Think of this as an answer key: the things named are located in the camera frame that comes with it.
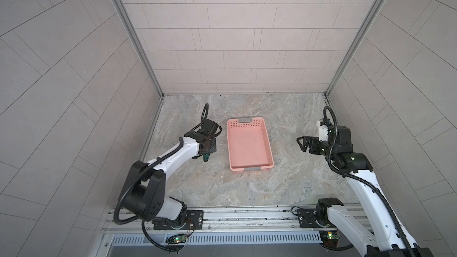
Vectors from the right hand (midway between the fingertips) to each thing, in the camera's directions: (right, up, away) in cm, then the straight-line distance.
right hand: (307, 139), depth 77 cm
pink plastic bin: (-25, -6, +17) cm, 31 cm away
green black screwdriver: (-45, -8, +3) cm, 46 cm away
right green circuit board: (+5, -37, -9) cm, 38 cm away
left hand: (-43, -4, +10) cm, 44 cm away
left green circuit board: (-54, -35, -12) cm, 65 cm away
